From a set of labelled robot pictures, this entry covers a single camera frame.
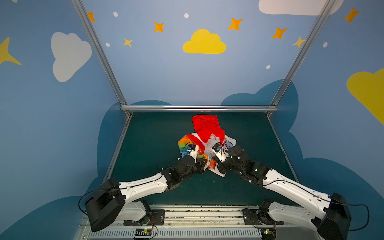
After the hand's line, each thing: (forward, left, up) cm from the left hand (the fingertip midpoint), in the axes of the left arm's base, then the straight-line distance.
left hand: (207, 159), depth 79 cm
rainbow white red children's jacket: (+21, -3, -12) cm, 25 cm away
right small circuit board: (-31, -31, -18) cm, 47 cm away
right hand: (+2, -5, +2) cm, 6 cm away
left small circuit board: (-31, +32, -18) cm, 48 cm away
